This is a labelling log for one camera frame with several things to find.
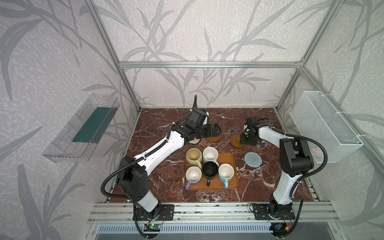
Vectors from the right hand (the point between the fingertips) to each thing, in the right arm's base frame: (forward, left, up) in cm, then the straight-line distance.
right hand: (243, 137), depth 100 cm
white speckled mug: (-13, +23, +1) cm, 26 cm away
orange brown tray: (-30, +20, -1) cm, 36 cm away
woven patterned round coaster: (-1, +33, -3) cm, 33 cm away
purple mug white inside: (-26, +34, 0) cm, 42 cm away
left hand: (-8, +20, +21) cm, 30 cm away
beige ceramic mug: (-14, +33, 0) cm, 36 cm away
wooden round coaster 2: (-1, +6, -3) cm, 6 cm away
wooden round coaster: (0, +21, -2) cm, 21 cm away
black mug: (-23, +24, 0) cm, 33 cm away
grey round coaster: (-15, -3, -2) cm, 16 cm away
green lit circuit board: (-50, +53, -2) cm, 72 cm away
